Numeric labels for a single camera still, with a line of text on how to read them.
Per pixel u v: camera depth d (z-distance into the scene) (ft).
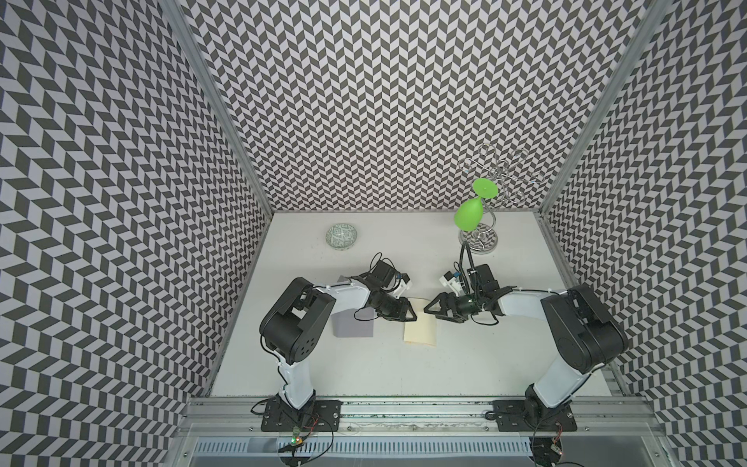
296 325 1.61
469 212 2.82
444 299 2.65
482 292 2.50
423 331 2.85
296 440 2.18
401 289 2.76
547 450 2.20
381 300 2.47
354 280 2.37
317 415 2.32
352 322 2.61
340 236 3.56
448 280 2.84
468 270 2.59
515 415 2.37
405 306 2.65
